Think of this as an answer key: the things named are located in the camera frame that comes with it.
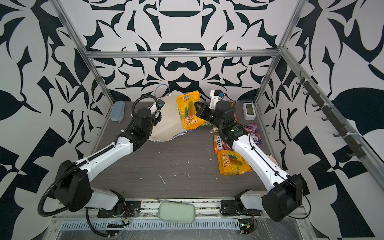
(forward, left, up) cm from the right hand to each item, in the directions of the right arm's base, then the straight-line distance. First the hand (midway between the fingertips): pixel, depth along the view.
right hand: (193, 102), depth 71 cm
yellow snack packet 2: (-17, -20, -31) cm, 41 cm away
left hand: (+6, +24, -7) cm, 25 cm away
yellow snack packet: (0, +3, -5) cm, 6 cm away
